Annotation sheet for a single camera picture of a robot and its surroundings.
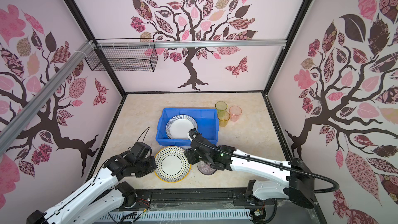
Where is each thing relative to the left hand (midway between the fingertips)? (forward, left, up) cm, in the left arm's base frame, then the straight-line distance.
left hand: (156, 169), depth 78 cm
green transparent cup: (+43, -37, -1) cm, 57 cm away
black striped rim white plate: (+28, -8, -2) cm, 29 cm away
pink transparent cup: (+36, -45, +1) cm, 58 cm away
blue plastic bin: (+34, -27, -5) cm, 44 cm away
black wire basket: (+61, +25, +28) cm, 72 cm away
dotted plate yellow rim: (+4, -7, -4) cm, 9 cm away
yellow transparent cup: (+34, -38, -1) cm, 51 cm away
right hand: (+6, -16, +10) cm, 20 cm away
